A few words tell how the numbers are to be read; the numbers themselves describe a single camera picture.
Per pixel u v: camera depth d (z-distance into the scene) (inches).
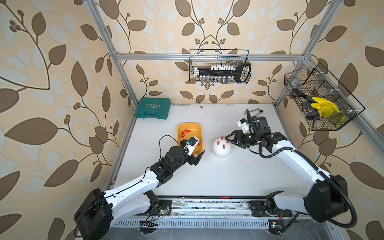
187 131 41.3
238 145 29.2
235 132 28.8
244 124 29.8
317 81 31.1
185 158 26.8
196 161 27.8
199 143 38.0
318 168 17.2
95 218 15.9
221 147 33.3
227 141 30.3
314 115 25.3
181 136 40.1
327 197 15.7
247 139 27.2
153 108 44.0
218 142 34.0
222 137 34.4
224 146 33.3
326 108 27.1
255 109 46.4
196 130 40.5
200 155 27.3
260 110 45.4
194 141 25.7
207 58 35.8
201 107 47.0
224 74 33.2
